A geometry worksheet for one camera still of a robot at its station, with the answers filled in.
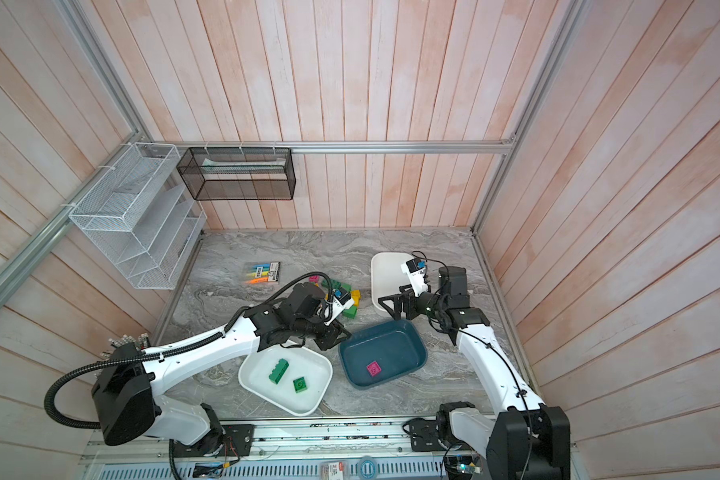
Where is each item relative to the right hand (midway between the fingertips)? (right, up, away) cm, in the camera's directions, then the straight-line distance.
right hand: (392, 294), depth 81 cm
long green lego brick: (-32, -22, +2) cm, 39 cm away
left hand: (-14, -11, -4) cm, 18 cm away
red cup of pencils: (-66, -12, -6) cm, 67 cm away
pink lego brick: (-5, -22, +3) cm, 23 cm away
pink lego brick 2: (-21, +5, -7) cm, 22 cm away
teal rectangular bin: (+4, -19, +9) cm, 21 cm away
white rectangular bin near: (-27, -24, +2) cm, 36 cm away
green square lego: (-25, -25, -1) cm, 35 cm away
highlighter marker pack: (-44, +4, +24) cm, 50 cm away
